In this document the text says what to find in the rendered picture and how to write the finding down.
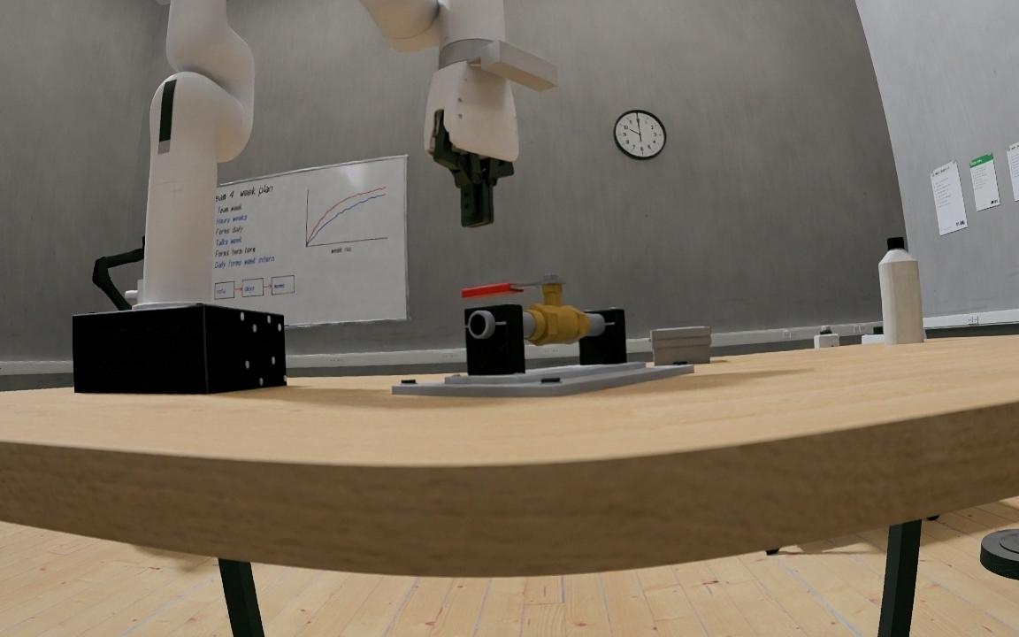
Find white bottle with black cap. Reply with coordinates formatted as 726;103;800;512
878;237;924;346

